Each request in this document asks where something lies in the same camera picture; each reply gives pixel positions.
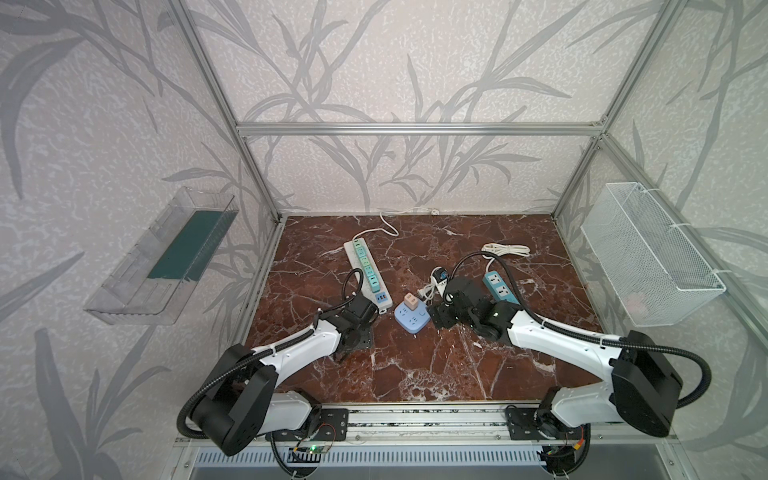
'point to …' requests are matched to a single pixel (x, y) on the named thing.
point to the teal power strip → (497, 288)
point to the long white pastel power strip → (381, 299)
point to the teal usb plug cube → (361, 252)
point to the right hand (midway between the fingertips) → (439, 291)
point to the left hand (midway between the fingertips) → (362, 330)
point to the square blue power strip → (410, 320)
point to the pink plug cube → (411, 301)
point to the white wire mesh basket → (655, 269)
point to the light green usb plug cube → (364, 261)
